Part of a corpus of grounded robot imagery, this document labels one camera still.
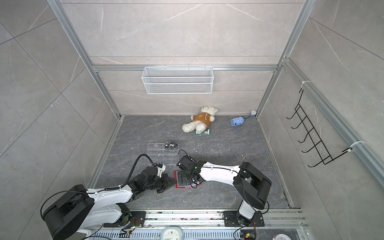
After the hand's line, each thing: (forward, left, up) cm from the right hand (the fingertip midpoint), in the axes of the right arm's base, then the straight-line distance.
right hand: (186, 177), depth 86 cm
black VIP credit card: (+17, +8, +8) cm, 21 cm away
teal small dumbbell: (+32, -16, +2) cm, 36 cm away
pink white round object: (-29, -45, 0) cm, 54 cm away
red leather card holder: (-1, +5, +2) cm, 6 cm away
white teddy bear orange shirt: (+39, -11, +6) cm, 41 cm away
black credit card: (-5, +1, +9) cm, 10 cm away
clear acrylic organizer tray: (+15, +17, 0) cm, 23 cm away
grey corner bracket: (+54, -55, -2) cm, 77 cm away
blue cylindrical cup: (+41, -37, +3) cm, 55 cm away
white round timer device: (-27, +6, +2) cm, 28 cm away
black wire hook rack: (-4, -60, +30) cm, 67 cm away
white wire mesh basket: (+57, +5, +29) cm, 64 cm away
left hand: (-3, +4, +4) cm, 6 cm away
